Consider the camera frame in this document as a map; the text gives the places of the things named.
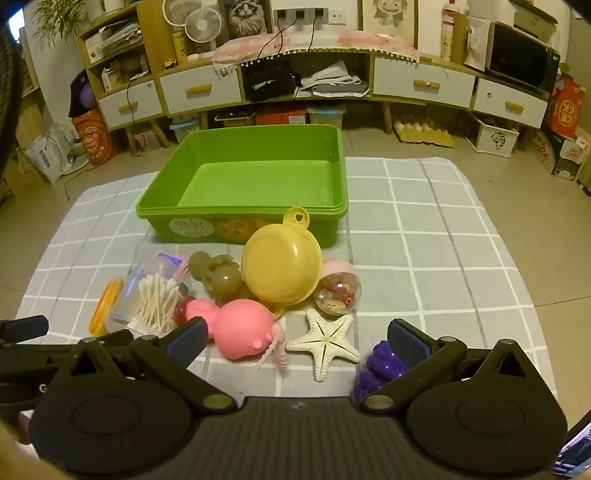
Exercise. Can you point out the orange printed bag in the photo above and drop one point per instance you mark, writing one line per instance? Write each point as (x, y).
(94, 138)

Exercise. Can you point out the wall socket strip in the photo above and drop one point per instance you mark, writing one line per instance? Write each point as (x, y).
(307, 16)

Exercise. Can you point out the wooden TV cabinet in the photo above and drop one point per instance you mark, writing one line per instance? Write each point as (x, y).
(355, 74)

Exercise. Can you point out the white plastic bag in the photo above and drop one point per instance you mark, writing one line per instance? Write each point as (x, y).
(48, 154)

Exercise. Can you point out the egg carton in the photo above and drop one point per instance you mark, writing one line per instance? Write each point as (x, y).
(422, 131)

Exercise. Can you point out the olive rubber octopus toy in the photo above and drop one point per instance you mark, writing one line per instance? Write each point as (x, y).
(226, 279)

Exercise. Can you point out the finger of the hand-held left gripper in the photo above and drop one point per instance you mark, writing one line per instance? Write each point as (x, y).
(32, 356)
(23, 328)

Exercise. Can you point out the white cabinet drawer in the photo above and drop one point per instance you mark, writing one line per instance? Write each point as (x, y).
(510, 104)
(131, 104)
(201, 90)
(425, 83)

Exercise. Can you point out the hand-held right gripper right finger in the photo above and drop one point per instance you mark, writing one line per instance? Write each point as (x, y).
(408, 340)

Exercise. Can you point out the pink table runner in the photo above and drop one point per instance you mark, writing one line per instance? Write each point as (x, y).
(360, 44)

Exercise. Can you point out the black bag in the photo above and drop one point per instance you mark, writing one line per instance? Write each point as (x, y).
(268, 81)

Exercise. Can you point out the pink octopus toy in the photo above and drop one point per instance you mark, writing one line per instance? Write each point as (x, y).
(240, 328)

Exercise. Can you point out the clear cotton swab jar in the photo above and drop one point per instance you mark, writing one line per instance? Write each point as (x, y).
(152, 295)

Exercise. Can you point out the purple ball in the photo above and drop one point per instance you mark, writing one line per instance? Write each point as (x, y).
(86, 94)

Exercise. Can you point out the green plastic storage box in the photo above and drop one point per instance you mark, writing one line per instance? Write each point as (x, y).
(258, 184)

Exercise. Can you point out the black microwave oven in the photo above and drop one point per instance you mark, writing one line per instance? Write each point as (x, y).
(521, 57)

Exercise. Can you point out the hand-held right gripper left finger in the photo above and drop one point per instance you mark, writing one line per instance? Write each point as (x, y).
(187, 342)

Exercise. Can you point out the small white fan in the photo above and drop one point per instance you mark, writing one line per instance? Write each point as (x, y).
(203, 25)

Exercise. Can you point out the framed cat picture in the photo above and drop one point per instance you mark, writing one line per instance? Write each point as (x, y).
(244, 18)

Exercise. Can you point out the framed girl drawing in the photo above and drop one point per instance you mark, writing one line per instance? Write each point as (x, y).
(390, 18)

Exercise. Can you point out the clear toy capsule ball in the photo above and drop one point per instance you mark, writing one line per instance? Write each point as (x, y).
(334, 297)

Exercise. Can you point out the white bottle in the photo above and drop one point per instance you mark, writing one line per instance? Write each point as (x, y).
(448, 27)

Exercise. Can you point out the red gift box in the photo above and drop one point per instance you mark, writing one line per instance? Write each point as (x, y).
(565, 108)

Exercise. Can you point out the pink capsule cap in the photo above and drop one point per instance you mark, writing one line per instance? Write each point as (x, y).
(339, 267)

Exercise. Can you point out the pile of papers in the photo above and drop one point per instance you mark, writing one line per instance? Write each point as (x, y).
(334, 81)

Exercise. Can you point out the dark glossy screen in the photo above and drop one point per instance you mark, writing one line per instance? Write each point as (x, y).
(577, 450)

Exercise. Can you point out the large white fan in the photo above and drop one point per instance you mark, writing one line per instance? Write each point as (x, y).
(178, 10)

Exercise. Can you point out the clear storage bin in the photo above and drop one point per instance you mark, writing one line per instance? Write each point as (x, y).
(327, 117)
(184, 130)

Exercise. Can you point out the green houseplant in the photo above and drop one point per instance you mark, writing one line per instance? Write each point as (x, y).
(57, 16)

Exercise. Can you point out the white printed storage box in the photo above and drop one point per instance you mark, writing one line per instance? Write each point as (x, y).
(494, 136)

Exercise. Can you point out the purple grape toy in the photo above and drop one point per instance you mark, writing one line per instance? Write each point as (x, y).
(382, 369)

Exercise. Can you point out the small red toy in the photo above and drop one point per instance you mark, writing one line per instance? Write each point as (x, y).
(185, 310)

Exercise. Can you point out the printed cardboard box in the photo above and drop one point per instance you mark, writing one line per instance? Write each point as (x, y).
(570, 159)

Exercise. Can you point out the yellow plastic bowl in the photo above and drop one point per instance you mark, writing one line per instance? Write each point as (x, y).
(279, 263)

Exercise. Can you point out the white starfish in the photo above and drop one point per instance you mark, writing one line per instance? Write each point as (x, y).
(325, 344)

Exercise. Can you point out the orange toy bowl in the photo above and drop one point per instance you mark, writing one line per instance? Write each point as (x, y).
(105, 307)

